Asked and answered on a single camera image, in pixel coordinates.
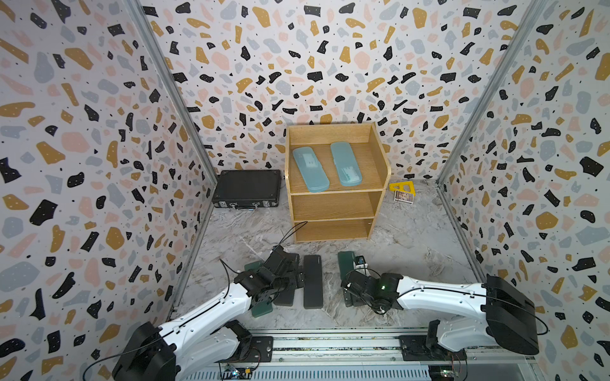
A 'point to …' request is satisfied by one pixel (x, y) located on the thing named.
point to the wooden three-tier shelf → (340, 212)
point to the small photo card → (403, 197)
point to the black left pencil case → (286, 298)
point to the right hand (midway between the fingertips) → (355, 293)
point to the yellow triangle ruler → (407, 186)
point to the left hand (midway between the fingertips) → (300, 277)
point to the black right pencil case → (313, 294)
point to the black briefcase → (247, 190)
